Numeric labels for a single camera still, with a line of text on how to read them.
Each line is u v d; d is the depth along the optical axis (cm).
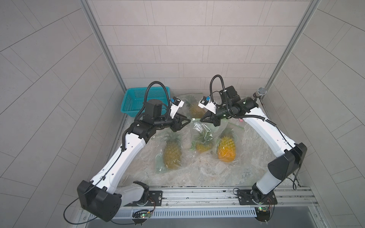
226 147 79
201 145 72
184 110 100
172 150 78
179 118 60
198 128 69
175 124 59
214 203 71
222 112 62
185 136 94
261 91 84
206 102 61
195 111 95
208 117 66
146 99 52
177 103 59
